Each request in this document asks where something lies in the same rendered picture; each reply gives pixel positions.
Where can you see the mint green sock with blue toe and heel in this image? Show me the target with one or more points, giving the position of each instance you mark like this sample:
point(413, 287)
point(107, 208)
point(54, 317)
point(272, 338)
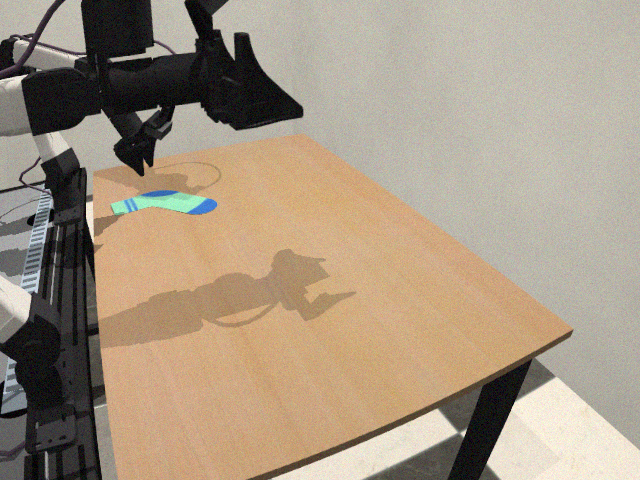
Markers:
point(168, 199)

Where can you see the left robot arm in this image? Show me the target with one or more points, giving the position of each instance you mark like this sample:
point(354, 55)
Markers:
point(60, 163)

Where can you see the black slotted metal crossbar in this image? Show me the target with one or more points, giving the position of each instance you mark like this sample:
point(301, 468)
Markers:
point(81, 461)

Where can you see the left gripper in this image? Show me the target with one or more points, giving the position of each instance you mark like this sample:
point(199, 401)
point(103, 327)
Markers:
point(128, 125)

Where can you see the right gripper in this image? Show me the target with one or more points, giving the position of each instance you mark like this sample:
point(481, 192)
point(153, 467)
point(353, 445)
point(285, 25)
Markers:
point(196, 77)

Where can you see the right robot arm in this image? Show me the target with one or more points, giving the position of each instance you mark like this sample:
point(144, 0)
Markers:
point(54, 100)

